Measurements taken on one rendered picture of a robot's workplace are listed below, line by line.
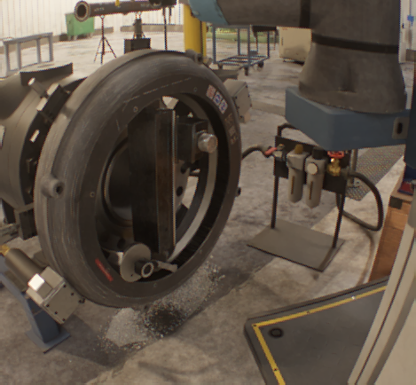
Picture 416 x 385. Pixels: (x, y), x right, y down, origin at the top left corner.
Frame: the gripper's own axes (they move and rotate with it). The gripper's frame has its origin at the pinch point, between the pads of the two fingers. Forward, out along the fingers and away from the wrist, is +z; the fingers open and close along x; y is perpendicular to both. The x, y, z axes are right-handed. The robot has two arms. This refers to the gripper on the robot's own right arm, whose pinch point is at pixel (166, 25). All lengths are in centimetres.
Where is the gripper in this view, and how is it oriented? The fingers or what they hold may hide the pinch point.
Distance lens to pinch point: 123.4
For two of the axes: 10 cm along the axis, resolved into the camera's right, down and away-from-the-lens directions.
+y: -4.0, 3.1, -8.6
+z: -0.3, 9.4, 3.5
